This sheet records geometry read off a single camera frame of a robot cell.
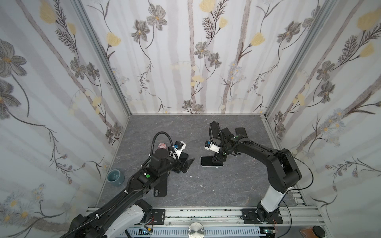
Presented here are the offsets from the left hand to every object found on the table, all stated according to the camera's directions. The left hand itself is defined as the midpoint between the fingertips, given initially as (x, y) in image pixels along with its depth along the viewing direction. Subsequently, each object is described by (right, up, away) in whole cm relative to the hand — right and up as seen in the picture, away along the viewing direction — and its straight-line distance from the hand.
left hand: (184, 150), depth 75 cm
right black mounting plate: (+34, -28, -10) cm, 45 cm away
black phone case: (+41, +10, +36) cm, 55 cm away
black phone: (+13, -10, +18) cm, 24 cm away
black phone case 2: (-15, -24, +9) cm, 29 cm away
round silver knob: (+6, -29, -17) cm, 34 cm away
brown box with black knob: (+57, -33, -13) cm, 67 cm away
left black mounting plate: (-13, -33, -2) cm, 36 cm away
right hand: (+17, -3, +15) cm, 23 cm away
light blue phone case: (+14, -12, +15) cm, 24 cm away
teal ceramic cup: (-41, -18, +11) cm, 46 cm away
